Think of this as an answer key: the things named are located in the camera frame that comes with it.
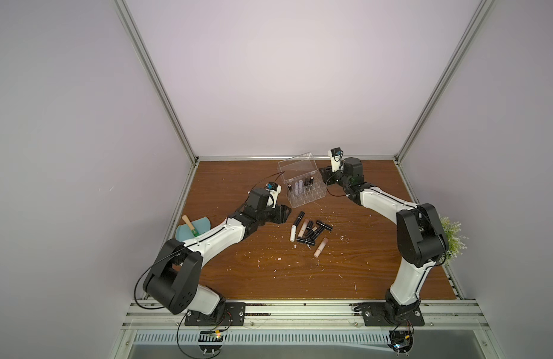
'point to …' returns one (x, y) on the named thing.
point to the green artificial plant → (454, 241)
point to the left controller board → (210, 336)
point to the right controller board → (400, 341)
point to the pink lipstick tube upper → (303, 228)
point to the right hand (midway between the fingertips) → (327, 161)
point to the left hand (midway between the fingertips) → (288, 208)
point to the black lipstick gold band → (289, 186)
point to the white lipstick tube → (293, 233)
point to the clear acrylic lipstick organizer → (303, 182)
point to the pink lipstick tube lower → (322, 245)
